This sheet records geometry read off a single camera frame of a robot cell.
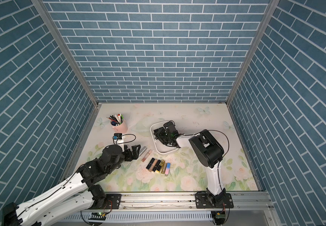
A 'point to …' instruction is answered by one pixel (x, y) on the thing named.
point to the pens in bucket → (117, 119)
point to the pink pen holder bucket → (122, 128)
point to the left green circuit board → (97, 215)
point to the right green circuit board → (220, 215)
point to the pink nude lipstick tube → (145, 156)
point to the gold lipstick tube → (164, 167)
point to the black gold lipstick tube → (157, 164)
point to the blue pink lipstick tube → (167, 168)
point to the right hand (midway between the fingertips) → (155, 134)
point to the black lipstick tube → (149, 164)
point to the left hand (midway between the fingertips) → (138, 147)
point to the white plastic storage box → (160, 148)
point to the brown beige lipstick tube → (152, 166)
